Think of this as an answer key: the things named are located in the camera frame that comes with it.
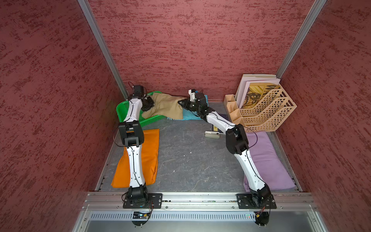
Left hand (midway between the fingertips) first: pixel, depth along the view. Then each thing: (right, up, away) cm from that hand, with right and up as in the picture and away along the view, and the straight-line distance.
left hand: (154, 106), depth 106 cm
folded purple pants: (+77, -39, -17) cm, 88 cm away
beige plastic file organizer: (+82, -8, -5) cm, 82 cm away
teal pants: (+27, -7, +1) cm, 27 cm away
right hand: (+19, +2, -8) cm, 20 cm away
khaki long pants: (+8, +1, -2) cm, 9 cm away
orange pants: (+2, -33, -18) cm, 38 cm away
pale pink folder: (+67, +19, -8) cm, 70 cm away
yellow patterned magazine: (+73, +10, -8) cm, 74 cm away
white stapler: (+43, -21, -6) cm, 48 cm away
